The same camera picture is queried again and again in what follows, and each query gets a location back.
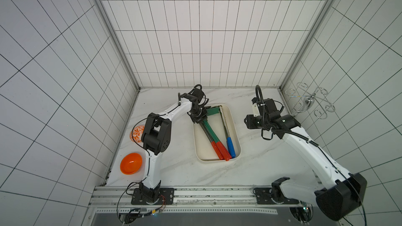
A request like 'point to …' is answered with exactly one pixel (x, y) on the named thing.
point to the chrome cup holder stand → (311, 99)
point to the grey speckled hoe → (214, 143)
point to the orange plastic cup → (131, 164)
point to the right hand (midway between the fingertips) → (248, 116)
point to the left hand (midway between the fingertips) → (205, 121)
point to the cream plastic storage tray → (203, 148)
